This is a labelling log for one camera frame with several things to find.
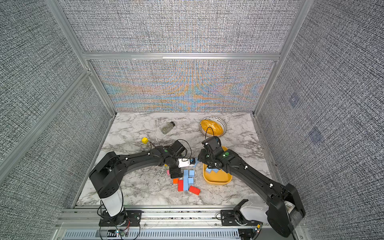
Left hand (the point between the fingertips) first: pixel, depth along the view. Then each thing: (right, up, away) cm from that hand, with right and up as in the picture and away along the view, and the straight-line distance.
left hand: (183, 166), depth 88 cm
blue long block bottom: (+2, -7, -4) cm, 8 cm away
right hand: (+10, +9, -7) cm, 15 cm away
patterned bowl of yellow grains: (+25, +24, +17) cm, 38 cm away
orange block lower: (-4, -7, -4) cm, 9 cm away
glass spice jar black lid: (-12, +23, +18) cm, 31 cm away
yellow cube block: (-27, +14, +13) cm, 33 cm away
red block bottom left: (-1, -10, -5) cm, 11 cm away
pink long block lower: (-9, -4, 0) cm, 9 cm away
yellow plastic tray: (+23, -6, -3) cm, 24 cm away
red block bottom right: (+7, -12, -6) cm, 15 cm away
